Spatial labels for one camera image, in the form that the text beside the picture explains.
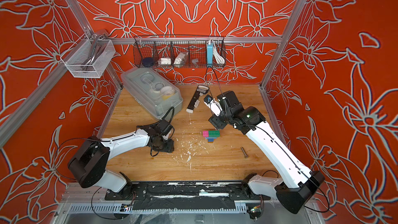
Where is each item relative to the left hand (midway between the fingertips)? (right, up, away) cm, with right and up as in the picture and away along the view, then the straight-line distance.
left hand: (170, 148), depth 87 cm
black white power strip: (+18, +35, +28) cm, 48 cm away
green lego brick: (+25, +9, -4) cm, 27 cm away
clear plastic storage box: (-12, +33, +9) cm, 36 cm away
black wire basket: (0, +60, +13) cm, 61 cm away
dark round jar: (-17, +52, +11) cm, 56 cm away
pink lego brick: (+20, +9, -4) cm, 22 cm away
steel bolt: (+42, -3, -3) cm, 43 cm away
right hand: (+23, +22, -16) cm, 36 cm away
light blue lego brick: (+24, +5, +4) cm, 25 cm away
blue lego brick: (+23, +4, +3) cm, 24 cm away
